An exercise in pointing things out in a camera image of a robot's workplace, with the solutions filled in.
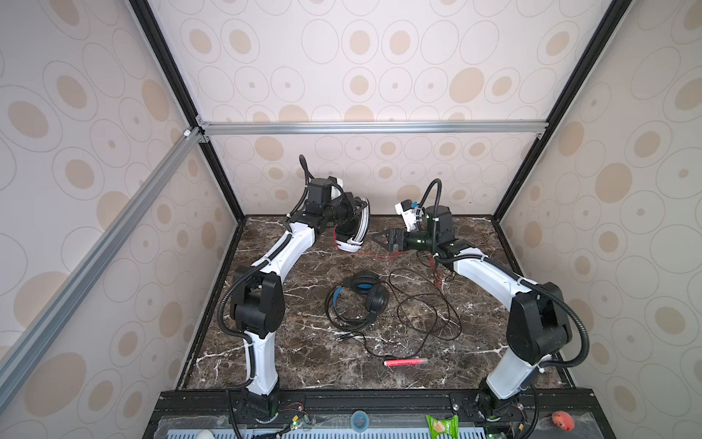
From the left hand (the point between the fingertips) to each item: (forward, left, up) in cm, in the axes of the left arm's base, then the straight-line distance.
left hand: (375, 197), depth 82 cm
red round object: (-54, -48, -27) cm, 77 cm away
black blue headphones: (-15, +4, -24) cm, 29 cm away
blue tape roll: (-54, +4, -30) cm, 62 cm away
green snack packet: (-56, -16, -27) cm, 64 cm away
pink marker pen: (-39, -9, -30) cm, 50 cm away
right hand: (-9, -2, -8) cm, 12 cm away
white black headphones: (-5, +8, -12) cm, 15 cm away
